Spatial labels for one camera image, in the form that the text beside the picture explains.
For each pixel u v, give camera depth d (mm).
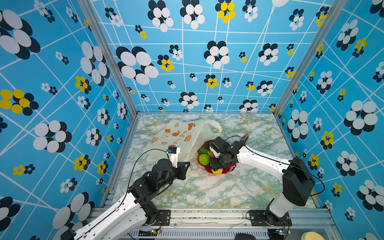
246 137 1048
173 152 630
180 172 623
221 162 712
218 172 823
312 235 669
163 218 737
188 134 889
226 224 723
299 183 438
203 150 911
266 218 645
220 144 667
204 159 865
